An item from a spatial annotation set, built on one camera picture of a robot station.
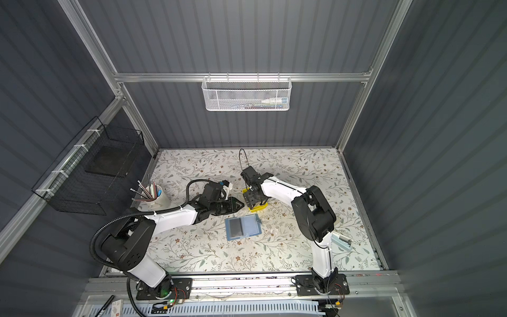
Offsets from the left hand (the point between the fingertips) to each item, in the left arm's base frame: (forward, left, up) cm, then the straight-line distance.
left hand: (246, 208), depth 87 cm
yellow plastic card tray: (+3, -5, -5) cm, 8 cm away
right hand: (+8, -6, -4) cm, 11 cm away
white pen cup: (+3, +40, 0) cm, 40 cm away
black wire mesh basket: (+3, +58, +20) cm, 62 cm away
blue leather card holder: (-5, +1, -7) cm, 9 cm away
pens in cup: (+8, +44, +1) cm, 44 cm away
